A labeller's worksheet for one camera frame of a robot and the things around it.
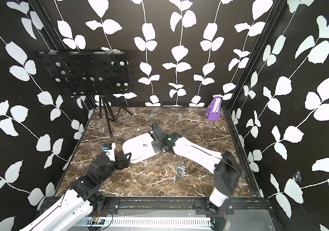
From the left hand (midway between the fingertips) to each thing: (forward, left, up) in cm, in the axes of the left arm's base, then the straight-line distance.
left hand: (126, 152), depth 79 cm
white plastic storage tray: (+9, -5, -13) cm, 17 cm away
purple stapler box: (+36, -60, -5) cm, 70 cm away
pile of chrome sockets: (-7, -31, -13) cm, 34 cm away
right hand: (+6, -17, +1) cm, 18 cm away
